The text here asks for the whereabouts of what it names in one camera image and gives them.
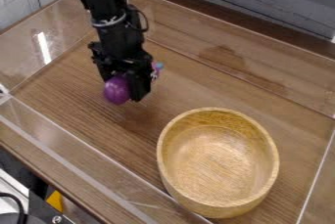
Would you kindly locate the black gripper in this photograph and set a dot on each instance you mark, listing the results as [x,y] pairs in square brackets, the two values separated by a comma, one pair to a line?
[119,53]

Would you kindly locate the purple toy eggplant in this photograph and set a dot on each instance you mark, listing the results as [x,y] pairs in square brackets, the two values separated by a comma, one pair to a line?
[117,89]

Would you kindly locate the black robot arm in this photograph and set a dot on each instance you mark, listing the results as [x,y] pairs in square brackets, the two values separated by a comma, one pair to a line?
[106,9]

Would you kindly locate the brown wooden bowl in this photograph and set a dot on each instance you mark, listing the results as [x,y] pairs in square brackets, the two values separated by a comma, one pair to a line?
[219,161]

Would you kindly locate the yellow tag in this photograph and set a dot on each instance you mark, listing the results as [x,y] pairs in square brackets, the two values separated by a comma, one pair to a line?
[56,201]

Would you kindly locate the clear acrylic front wall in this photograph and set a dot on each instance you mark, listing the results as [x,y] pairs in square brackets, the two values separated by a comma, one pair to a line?
[92,179]

